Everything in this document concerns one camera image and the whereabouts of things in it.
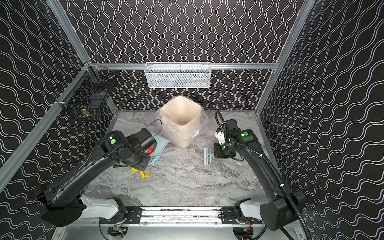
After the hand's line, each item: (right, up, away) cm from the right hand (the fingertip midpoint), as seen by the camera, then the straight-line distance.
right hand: (217, 154), depth 76 cm
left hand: (-33, -2, -10) cm, 35 cm away
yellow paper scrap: (-41, -14, +11) cm, 45 cm away
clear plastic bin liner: (-5, +20, +16) cm, 26 cm away
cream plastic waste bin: (-20, +20, +28) cm, 40 cm away
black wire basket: (-78, +33, +18) cm, 87 cm away
